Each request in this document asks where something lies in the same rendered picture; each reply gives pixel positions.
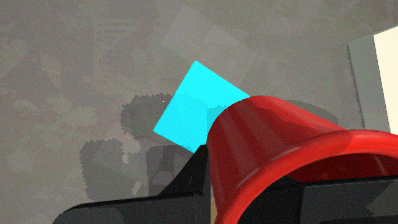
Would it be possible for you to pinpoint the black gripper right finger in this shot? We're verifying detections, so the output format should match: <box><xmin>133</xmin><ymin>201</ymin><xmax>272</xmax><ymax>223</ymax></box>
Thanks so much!
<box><xmin>237</xmin><ymin>175</ymin><xmax>398</xmax><ymax>224</ymax></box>

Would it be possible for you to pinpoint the red plastic cup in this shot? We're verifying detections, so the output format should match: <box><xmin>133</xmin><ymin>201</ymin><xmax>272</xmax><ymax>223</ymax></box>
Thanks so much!
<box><xmin>206</xmin><ymin>96</ymin><xmax>398</xmax><ymax>224</ymax></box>

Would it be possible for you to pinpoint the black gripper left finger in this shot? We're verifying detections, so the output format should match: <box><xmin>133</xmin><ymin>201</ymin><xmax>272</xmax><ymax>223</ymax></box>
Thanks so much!
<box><xmin>52</xmin><ymin>144</ymin><xmax>211</xmax><ymax>224</ymax></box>

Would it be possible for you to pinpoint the light wooden plank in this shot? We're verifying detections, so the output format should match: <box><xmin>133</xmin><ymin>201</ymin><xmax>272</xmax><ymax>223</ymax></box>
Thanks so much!
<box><xmin>211</xmin><ymin>200</ymin><xmax>217</xmax><ymax>224</ymax></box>

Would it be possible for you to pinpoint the cream flat rectangular slab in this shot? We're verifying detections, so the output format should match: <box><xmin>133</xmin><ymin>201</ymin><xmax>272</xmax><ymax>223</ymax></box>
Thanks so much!
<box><xmin>349</xmin><ymin>24</ymin><xmax>398</xmax><ymax>135</ymax></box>

